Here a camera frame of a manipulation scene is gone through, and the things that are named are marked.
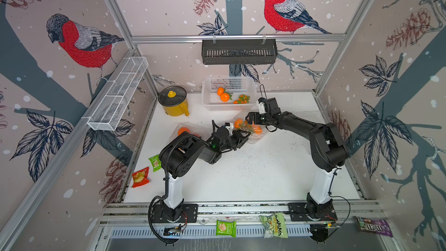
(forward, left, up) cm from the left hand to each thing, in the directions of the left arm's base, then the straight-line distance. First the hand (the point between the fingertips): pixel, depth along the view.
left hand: (253, 133), depth 87 cm
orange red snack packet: (-20, +55, -8) cm, 59 cm away
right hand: (+14, -1, -4) cm, 14 cm away
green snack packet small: (-39, +14, -9) cm, 43 cm away
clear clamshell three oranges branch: (+3, -1, -9) cm, 10 cm away
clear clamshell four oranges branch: (+19, -39, -11) cm, 45 cm away
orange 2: (+6, -3, -6) cm, 9 cm away
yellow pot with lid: (+26, +48, -3) cm, 54 cm away
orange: (+10, +8, -5) cm, 14 cm away
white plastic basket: (+44, +7, -8) cm, 45 cm away
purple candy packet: (-39, -48, -9) cm, 62 cm away
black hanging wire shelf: (+47, +6, +17) cm, 51 cm away
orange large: (+6, +39, -6) cm, 40 cm away
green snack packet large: (-38, -6, -10) cm, 40 cm away
